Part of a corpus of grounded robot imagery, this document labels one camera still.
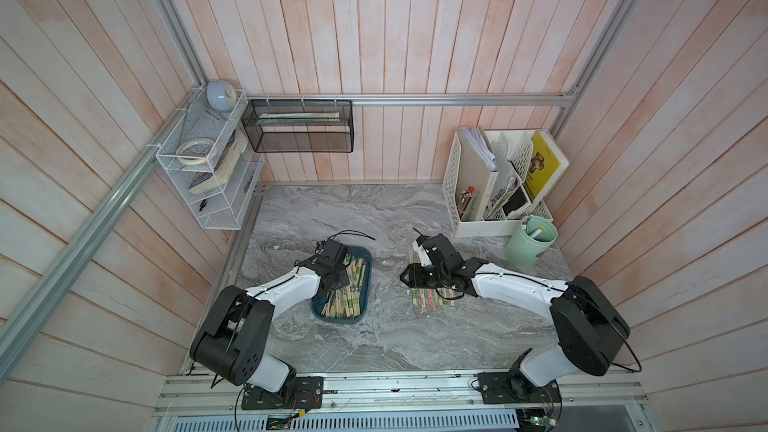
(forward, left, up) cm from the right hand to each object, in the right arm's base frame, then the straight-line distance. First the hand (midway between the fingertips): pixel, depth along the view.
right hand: (404, 276), depth 88 cm
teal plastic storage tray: (-8, +16, -4) cm, 18 cm away
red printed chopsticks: (-14, -9, +20) cm, 26 cm away
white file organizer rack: (+20, -25, +21) cm, 38 cm away
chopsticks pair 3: (-3, -5, -6) cm, 9 cm away
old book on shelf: (+15, +50, +27) cm, 59 cm away
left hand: (0, +21, -5) cm, 21 cm away
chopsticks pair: (-6, -8, -6) cm, 12 cm away
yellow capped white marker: (+14, -42, +3) cm, 45 cm away
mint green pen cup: (+13, -42, +2) cm, 44 cm away
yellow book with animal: (+33, -46, +15) cm, 58 cm away
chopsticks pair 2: (-6, -6, -6) cm, 10 cm away
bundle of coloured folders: (+22, -20, +9) cm, 31 cm away
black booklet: (+26, -39, +5) cm, 47 cm away
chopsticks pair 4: (-3, -3, -6) cm, 7 cm away
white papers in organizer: (+31, -24, +24) cm, 46 cm away
